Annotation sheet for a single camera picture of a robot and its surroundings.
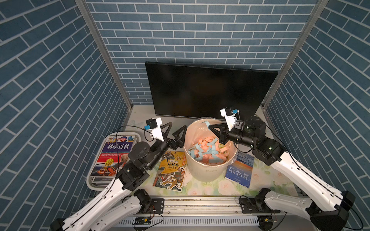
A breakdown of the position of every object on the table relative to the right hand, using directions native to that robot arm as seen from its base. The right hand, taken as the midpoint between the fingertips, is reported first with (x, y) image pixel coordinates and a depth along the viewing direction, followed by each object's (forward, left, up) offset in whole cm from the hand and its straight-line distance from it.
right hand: (211, 127), depth 63 cm
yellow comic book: (-9, +20, -34) cm, 41 cm away
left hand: (-4, +12, +4) cm, 13 cm away
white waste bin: (+7, +6, -14) cm, 17 cm away
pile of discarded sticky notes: (-1, -1, -21) cm, 21 cm away
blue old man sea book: (-5, -21, -34) cm, 40 cm away
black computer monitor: (+49, +15, -20) cm, 55 cm away
